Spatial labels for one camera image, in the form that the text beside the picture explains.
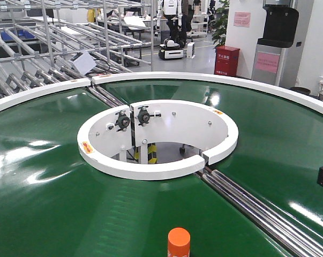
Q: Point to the orange capacitor cylinder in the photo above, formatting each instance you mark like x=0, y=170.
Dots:
x=178, y=241

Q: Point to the white shelf cart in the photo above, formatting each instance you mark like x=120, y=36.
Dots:
x=200, y=25

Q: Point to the round white green-belt conveyor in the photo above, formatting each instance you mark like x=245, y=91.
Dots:
x=70, y=214

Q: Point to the dark waste bin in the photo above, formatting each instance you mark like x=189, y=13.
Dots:
x=300, y=90

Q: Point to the red cabinet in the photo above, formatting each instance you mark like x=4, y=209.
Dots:
x=226, y=61

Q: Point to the grey black water dispenser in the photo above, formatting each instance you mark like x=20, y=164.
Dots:
x=277, y=29

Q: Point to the small white box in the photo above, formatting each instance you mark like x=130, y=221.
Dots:
x=190, y=50

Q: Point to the tall green plant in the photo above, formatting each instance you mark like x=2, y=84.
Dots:
x=221, y=24

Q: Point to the white wheeled robot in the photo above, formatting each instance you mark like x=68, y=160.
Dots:
x=170, y=52

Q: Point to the person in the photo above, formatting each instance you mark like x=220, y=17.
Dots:
x=189, y=16
x=93, y=15

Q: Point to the white board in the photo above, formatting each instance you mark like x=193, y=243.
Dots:
x=134, y=22

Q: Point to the pale grey panel box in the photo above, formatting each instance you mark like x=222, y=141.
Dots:
x=84, y=63

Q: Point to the steel roller rack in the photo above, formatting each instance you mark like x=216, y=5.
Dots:
x=43, y=48

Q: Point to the pink wall sign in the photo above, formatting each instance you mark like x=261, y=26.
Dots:
x=242, y=19

